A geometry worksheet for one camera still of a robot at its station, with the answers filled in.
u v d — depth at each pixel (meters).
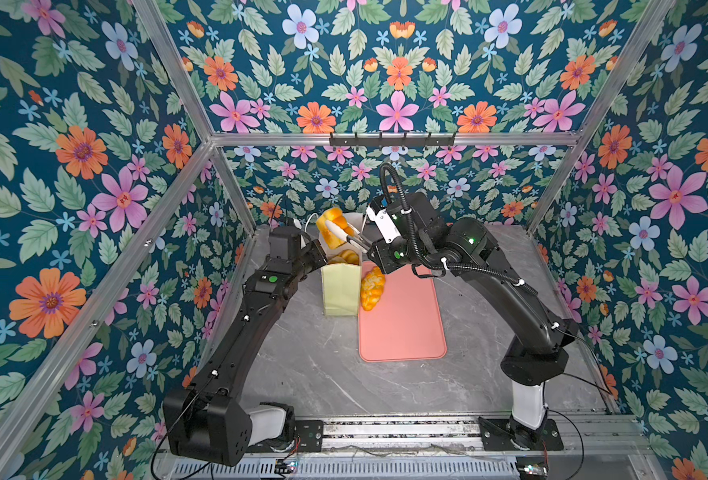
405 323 0.95
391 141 0.93
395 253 0.55
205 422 0.38
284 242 0.57
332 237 0.73
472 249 0.42
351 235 0.70
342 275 0.78
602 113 0.86
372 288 0.98
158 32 0.70
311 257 0.70
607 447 0.72
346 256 0.97
